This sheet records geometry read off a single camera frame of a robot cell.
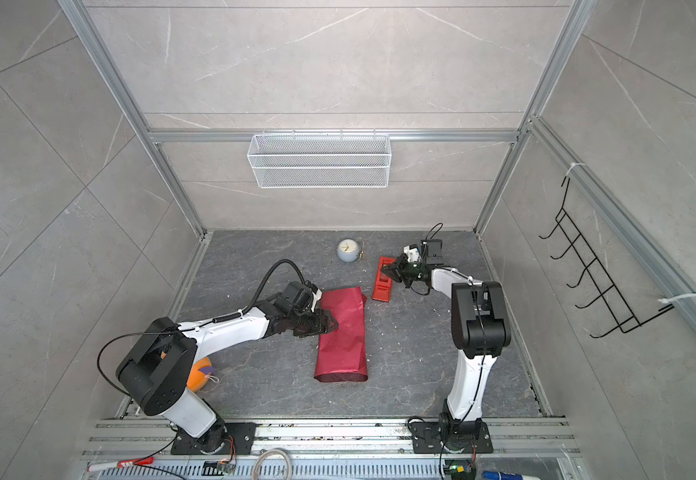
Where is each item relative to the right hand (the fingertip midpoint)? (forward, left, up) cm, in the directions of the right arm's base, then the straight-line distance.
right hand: (381, 265), depth 97 cm
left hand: (-18, +16, -3) cm, 24 cm away
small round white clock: (+13, +11, -7) cm, 18 cm away
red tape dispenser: (-4, -1, -5) cm, 6 cm away
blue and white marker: (-56, -23, -9) cm, 61 cm away
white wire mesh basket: (+30, +20, +21) cm, 42 cm away
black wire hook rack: (-14, -47, +22) cm, 54 cm away
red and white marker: (-51, +63, -10) cm, 82 cm away
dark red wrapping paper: (-29, +13, -2) cm, 31 cm away
